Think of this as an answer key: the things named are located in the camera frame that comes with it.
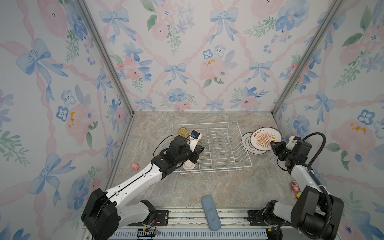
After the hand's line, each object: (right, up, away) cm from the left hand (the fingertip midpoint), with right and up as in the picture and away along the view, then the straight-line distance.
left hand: (203, 146), depth 76 cm
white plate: (+36, +3, +16) cm, 40 cm away
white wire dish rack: (+16, -4, +23) cm, 28 cm away
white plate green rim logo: (+30, -1, +24) cm, 39 cm away
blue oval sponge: (+5, -35, -4) cm, 35 cm away
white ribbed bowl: (-8, -12, +8) cm, 16 cm away
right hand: (+40, +2, +10) cm, 41 cm away
